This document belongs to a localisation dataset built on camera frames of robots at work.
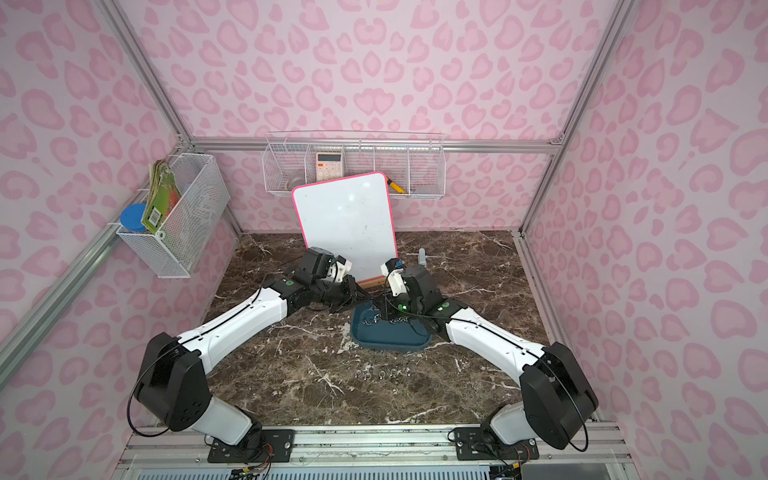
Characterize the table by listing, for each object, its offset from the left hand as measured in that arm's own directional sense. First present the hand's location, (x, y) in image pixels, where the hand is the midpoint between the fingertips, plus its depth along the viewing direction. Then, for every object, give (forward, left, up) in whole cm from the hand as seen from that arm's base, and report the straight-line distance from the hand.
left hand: (371, 292), depth 80 cm
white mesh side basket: (+3, +46, +13) cm, 48 cm away
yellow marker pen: (+35, -7, +7) cm, 37 cm away
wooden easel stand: (+12, +1, -13) cm, 18 cm away
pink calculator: (+39, +14, +13) cm, 43 cm away
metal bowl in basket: (+33, +25, +11) cm, 43 cm away
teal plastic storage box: (-2, +2, -20) cm, 20 cm away
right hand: (-2, 0, -2) cm, 3 cm away
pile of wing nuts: (+2, -1, -18) cm, 18 cm away
